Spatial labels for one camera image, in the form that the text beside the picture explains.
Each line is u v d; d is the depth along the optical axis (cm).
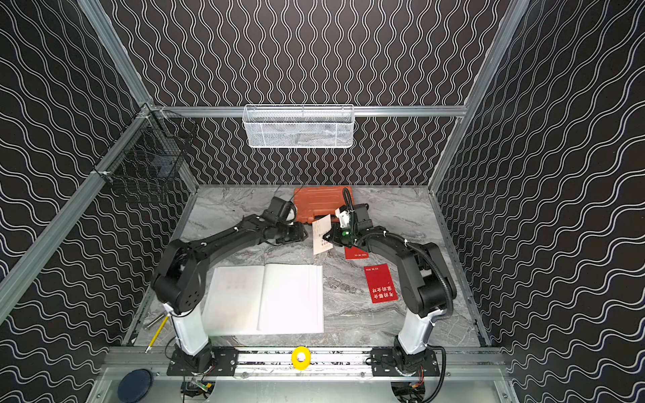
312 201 113
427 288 47
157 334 80
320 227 96
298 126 113
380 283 91
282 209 74
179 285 49
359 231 75
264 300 87
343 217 88
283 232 78
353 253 98
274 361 76
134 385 70
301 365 73
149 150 97
